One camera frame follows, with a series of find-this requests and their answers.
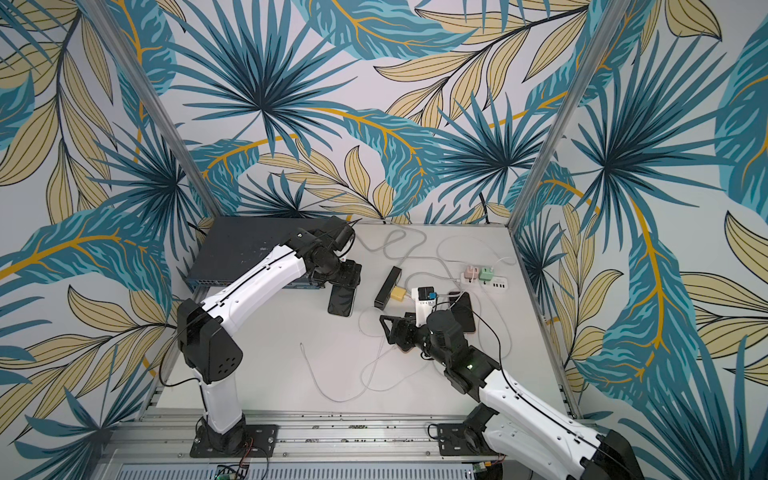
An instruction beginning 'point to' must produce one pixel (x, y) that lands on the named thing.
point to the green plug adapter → (486, 274)
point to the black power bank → (385, 292)
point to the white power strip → (499, 283)
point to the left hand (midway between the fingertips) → (346, 282)
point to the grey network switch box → (233, 244)
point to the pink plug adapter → (471, 273)
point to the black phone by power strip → (463, 310)
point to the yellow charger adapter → (398, 293)
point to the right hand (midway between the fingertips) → (378, 329)
